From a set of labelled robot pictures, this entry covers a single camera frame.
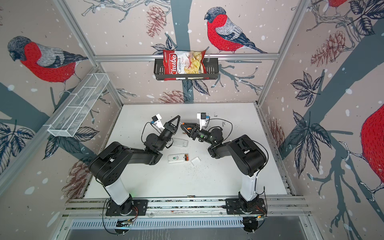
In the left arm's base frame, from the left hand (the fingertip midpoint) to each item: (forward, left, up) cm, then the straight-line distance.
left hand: (180, 117), depth 76 cm
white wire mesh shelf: (+6, +55, +3) cm, 55 cm away
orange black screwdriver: (-3, -4, -5) cm, 8 cm away
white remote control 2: (-10, +3, -27) cm, 29 cm away
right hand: (-4, +1, -6) cm, 7 cm away
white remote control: (+1, +2, -27) cm, 27 cm away
